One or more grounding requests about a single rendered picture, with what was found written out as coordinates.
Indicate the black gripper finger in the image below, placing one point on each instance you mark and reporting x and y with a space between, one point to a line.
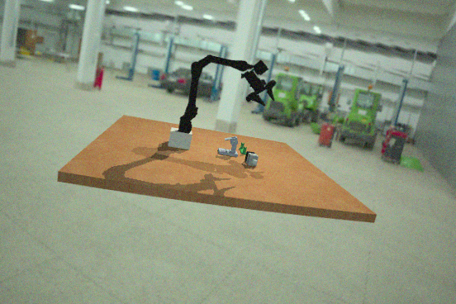
270 93
259 100

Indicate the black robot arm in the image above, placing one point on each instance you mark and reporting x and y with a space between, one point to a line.
196 70

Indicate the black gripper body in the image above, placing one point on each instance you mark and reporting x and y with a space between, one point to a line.
258 87

